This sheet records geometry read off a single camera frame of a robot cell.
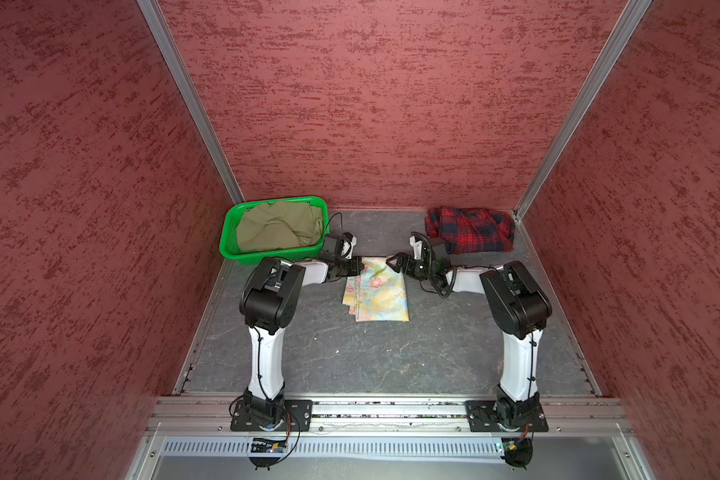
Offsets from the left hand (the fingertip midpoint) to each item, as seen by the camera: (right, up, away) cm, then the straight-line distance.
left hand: (364, 270), depth 103 cm
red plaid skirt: (+39, +14, +4) cm, 42 cm away
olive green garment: (-32, +17, +8) cm, 37 cm away
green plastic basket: (-47, +9, -3) cm, 48 cm away
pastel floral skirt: (+4, -7, -8) cm, 11 cm away
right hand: (+10, +1, -2) cm, 10 cm away
